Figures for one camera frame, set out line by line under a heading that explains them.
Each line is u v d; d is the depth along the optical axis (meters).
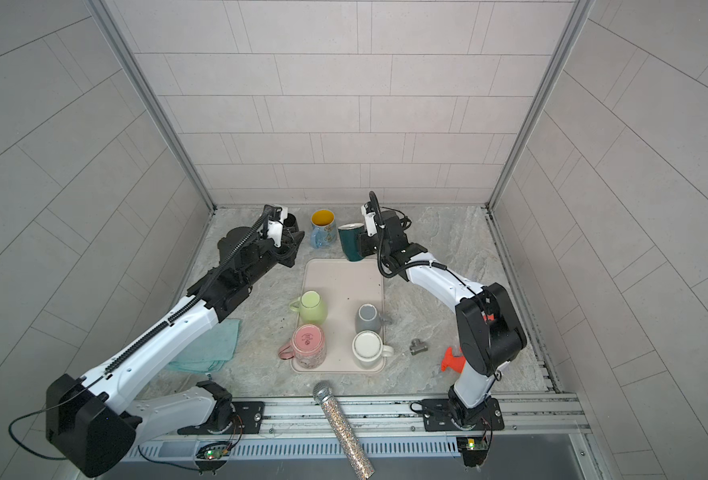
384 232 0.65
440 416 0.71
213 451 0.64
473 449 0.68
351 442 0.66
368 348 0.76
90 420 0.36
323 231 0.98
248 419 0.71
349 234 0.91
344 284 0.94
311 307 0.80
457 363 0.80
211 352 0.79
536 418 0.72
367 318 0.79
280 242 0.63
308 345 0.72
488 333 0.46
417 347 0.81
